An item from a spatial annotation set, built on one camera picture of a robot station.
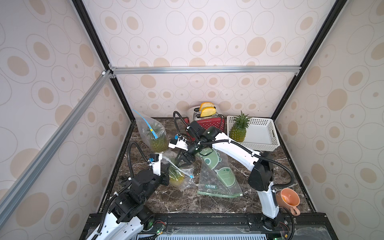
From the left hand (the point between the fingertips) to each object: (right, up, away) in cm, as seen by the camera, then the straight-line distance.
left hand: (173, 164), depth 69 cm
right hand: (+1, -2, +3) cm, 4 cm away
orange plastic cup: (+60, -20, +10) cm, 64 cm away
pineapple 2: (+1, -6, +1) cm, 6 cm away
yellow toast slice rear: (+17, +34, +30) cm, 48 cm away
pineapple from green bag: (+37, +16, +25) cm, 48 cm away
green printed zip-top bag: (+22, -10, +14) cm, 28 cm away
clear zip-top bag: (+8, -5, -1) cm, 9 cm away
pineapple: (-12, +7, +22) cm, 26 cm away
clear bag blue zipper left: (-12, +14, +10) cm, 21 cm away
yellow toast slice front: (+18, +28, +25) cm, 42 cm away
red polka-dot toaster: (+9, +28, +33) cm, 44 cm away
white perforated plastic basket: (+59, +14, +40) cm, 72 cm away
